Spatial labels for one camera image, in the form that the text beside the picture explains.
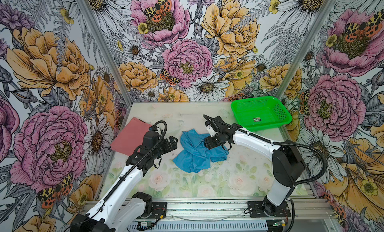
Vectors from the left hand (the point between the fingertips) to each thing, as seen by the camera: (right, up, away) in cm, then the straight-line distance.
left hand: (170, 146), depth 81 cm
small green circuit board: (+51, -35, -10) cm, 63 cm away
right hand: (+22, -2, +6) cm, 23 cm away
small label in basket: (+58, +14, +30) cm, 67 cm away
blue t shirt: (+13, -8, +9) cm, 18 cm away
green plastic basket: (+61, +18, +31) cm, 71 cm away
